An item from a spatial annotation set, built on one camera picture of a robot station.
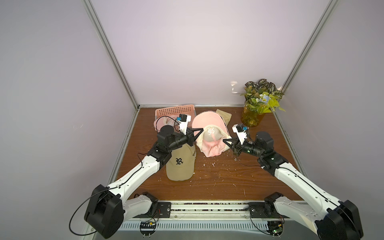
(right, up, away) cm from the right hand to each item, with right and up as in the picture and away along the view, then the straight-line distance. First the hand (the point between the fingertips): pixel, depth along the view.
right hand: (225, 137), depth 73 cm
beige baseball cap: (-24, -18, +12) cm, 32 cm away
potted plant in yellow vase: (+26, +22, +19) cm, 40 cm away
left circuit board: (-38, -44, -2) cm, 59 cm away
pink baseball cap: (-5, +3, 0) cm, 6 cm away
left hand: (-11, +4, -2) cm, 12 cm away
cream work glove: (+9, +11, +41) cm, 43 cm away
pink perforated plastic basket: (-31, +15, +41) cm, 53 cm away
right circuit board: (+24, -44, -2) cm, 50 cm away
